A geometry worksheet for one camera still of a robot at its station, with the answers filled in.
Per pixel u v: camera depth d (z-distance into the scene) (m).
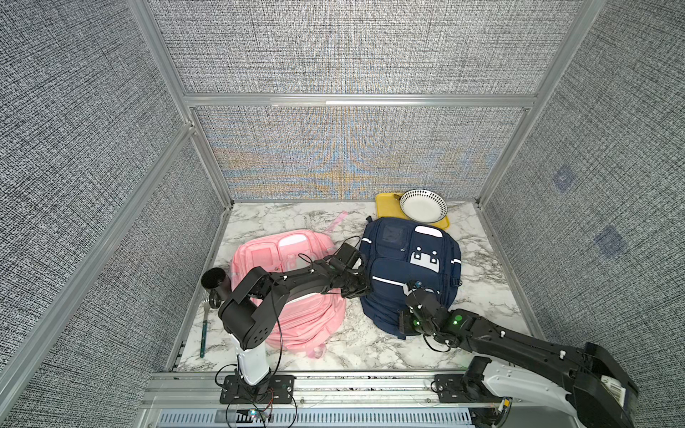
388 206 1.19
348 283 0.76
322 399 0.73
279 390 0.74
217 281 0.82
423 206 1.20
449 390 0.73
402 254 0.98
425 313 0.63
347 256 0.73
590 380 0.41
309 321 0.80
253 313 0.47
